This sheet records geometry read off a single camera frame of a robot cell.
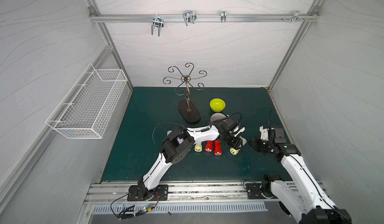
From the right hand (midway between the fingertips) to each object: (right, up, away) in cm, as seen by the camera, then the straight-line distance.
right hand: (249, 141), depth 82 cm
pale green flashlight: (-6, 0, -2) cm, 6 cm away
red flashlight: (-23, -5, +4) cm, 23 cm away
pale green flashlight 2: (-29, -5, +4) cm, 29 cm away
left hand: (-4, -4, +3) cm, 6 cm away
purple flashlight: (-36, +7, -24) cm, 44 cm away
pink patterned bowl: (-15, +12, +19) cm, 27 cm away
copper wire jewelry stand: (-36, +17, +22) cm, 45 cm away
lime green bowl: (-14, +20, +25) cm, 35 cm away
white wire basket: (-82, +19, -14) cm, 85 cm away
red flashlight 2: (-17, -5, +4) cm, 18 cm away
